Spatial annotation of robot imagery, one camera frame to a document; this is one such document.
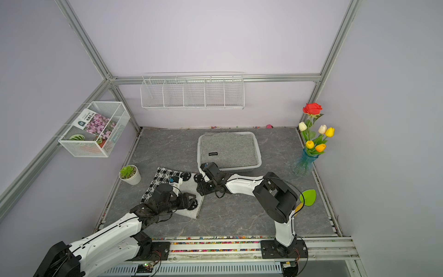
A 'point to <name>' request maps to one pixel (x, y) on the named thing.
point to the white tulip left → (302, 126)
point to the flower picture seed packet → (95, 123)
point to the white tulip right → (322, 129)
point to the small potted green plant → (130, 174)
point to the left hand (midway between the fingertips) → (192, 198)
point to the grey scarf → (228, 149)
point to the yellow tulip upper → (330, 132)
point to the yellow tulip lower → (310, 144)
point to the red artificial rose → (312, 108)
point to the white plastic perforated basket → (235, 169)
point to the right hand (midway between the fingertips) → (200, 187)
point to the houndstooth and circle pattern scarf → (163, 175)
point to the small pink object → (269, 126)
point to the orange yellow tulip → (321, 148)
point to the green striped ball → (77, 137)
